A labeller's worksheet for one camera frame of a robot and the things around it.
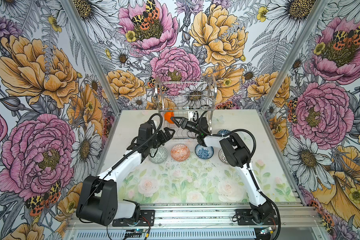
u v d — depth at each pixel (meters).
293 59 0.90
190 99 1.19
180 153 0.97
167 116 1.03
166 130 0.78
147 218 0.74
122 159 0.53
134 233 0.72
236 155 0.64
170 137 0.76
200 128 0.82
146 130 0.65
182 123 0.85
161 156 0.95
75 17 0.75
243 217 0.74
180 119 0.87
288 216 0.77
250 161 0.65
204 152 0.97
